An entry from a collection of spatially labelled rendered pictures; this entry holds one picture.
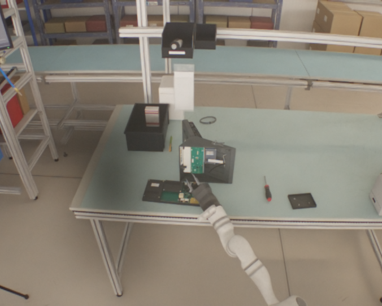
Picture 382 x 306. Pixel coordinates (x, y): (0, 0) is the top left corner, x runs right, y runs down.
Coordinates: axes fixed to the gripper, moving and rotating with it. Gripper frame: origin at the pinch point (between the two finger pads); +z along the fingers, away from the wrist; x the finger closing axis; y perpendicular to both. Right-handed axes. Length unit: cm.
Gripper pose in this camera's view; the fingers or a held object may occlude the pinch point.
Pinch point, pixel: (189, 176)
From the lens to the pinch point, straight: 137.9
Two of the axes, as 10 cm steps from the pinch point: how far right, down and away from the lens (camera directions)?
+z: -4.9, -7.6, 4.3
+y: 5.7, 1.0, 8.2
